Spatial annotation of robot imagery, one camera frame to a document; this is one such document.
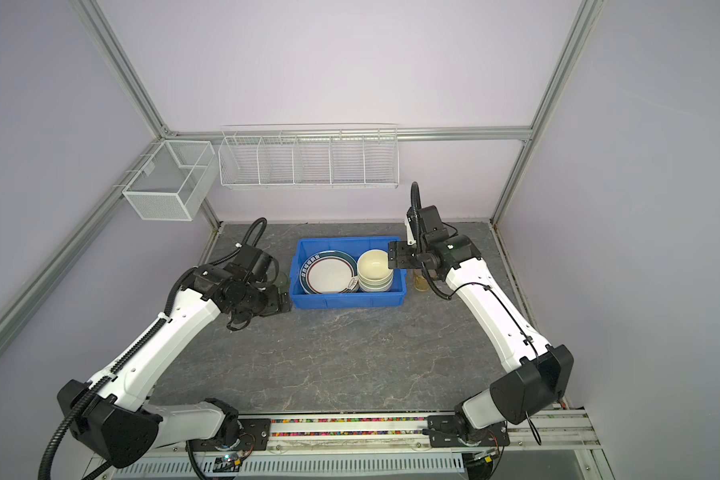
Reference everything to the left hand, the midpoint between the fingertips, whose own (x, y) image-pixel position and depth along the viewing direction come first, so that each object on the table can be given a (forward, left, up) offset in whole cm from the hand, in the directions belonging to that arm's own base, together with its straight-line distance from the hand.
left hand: (274, 312), depth 75 cm
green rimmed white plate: (+21, -12, -14) cm, 28 cm away
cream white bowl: (+11, -27, -11) cm, 31 cm away
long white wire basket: (+51, -7, +11) cm, 53 cm away
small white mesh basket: (+45, +38, +7) cm, 59 cm away
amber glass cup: (+14, -41, -12) cm, 45 cm away
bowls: (+20, -26, -6) cm, 34 cm away
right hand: (+11, -34, +7) cm, 37 cm away
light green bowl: (+13, -27, -7) cm, 31 cm away
